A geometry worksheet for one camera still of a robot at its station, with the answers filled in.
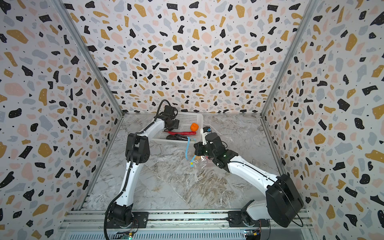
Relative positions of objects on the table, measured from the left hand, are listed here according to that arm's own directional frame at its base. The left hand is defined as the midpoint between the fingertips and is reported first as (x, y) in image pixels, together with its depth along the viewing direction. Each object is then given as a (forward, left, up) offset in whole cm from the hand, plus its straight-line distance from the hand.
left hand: (175, 120), depth 110 cm
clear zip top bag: (-36, -19, +4) cm, 41 cm away
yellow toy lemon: (-34, -16, +7) cm, 39 cm away
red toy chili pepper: (-9, -6, -4) cm, 12 cm away
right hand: (-30, -13, +15) cm, 36 cm away
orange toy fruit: (-5, -14, -1) cm, 15 cm away
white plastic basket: (-4, -9, +6) cm, 11 cm away
